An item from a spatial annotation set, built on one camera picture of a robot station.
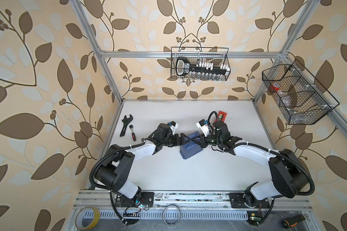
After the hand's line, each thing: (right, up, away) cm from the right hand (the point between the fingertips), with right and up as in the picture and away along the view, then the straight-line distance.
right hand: (193, 140), depth 83 cm
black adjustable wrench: (-49, +10, +25) cm, 56 cm away
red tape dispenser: (+23, +14, +18) cm, 32 cm away
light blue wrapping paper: (-1, -4, -2) cm, 5 cm away
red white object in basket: (+49, +32, +2) cm, 59 cm away
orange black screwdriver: (+45, -35, -17) cm, 60 cm away
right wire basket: (+55, +24, -10) cm, 61 cm away
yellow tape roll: (-53, -36, -13) cm, 66 cm away
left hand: (-3, 0, +2) cm, 4 cm away
